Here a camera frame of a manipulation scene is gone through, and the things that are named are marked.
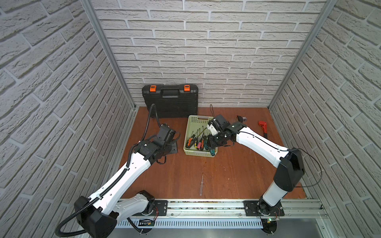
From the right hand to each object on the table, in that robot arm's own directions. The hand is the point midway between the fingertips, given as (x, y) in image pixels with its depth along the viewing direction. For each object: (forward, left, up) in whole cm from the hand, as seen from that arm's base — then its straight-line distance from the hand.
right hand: (212, 143), depth 83 cm
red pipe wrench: (+19, -43, -13) cm, 49 cm away
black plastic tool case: (+33, +24, +4) cm, 41 cm away
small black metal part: (+27, -27, -12) cm, 40 cm away
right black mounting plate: (-32, -17, -14) cm, 39 cm away
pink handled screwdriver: (+4, +7, -10) cm, 13 cm away
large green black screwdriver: (-6, +1, +1) cm, 6 cm away
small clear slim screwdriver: (-20, +8, -13) cm, 25 cm away
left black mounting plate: (-28, +28, -12) cm, 42 cm away
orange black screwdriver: (+8, +13, -9) cm, 18 cm away
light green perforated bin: (+23, +7, -12) cm, 26 cm away
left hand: (-2, +20, +6) cm, 21 cm away
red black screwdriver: (+7, +5, -11) cm, 13 cm away
